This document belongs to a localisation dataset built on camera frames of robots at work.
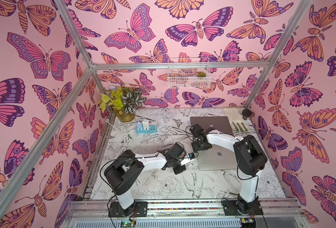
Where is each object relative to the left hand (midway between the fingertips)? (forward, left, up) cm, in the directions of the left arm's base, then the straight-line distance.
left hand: (185, 165), depth 89 cm
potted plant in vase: (+33, +39, +25) cm, 57 cm away
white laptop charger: (+27, +27, +8) cm, 39 cm away
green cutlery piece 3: (+30, -46, +1) cm, 55 cm away
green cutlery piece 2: (+29, -43, +1) cm, 51 cm away
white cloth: (+43, -43, +1) cm, 61 cm away
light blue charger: (+28, +32, +5) cm, 42 cm away
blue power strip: (+26, +23, +4) cm, 35 cm away
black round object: (+42, -51, +3) cm, 66 cm away
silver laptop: (+6, -22, 0) cm, 23 cm away
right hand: (+13, -11, +1) cm, 17 cm away
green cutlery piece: (+30, -40, +1) cm, 50 cm away
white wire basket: (+52, +1, +33) cm, 62 cm away
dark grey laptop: (+33, -30, 0) cm, 45 cm away
